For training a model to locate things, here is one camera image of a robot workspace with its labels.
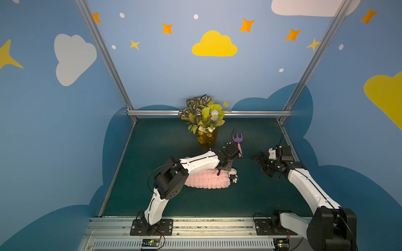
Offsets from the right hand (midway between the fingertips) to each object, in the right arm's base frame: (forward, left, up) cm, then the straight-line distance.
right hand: (257, 160), depth 87 cm
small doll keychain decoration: (-7, +13, -7) cm, 16 cm away
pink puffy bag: (-13, +27, 0) cm, 30 cm away
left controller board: (-41, +53, -11) cm, 68 cm away
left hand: (0, +17, -4) cm, 18 cm away
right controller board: (-37, -9, -12) cm, 40 cm away
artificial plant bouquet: (+23, +33, +11) cm, 42 cm away
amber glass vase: (+18, +29, -6) cm, 35 cm away
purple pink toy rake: (+21, +7, -9) cm, 24 cm away
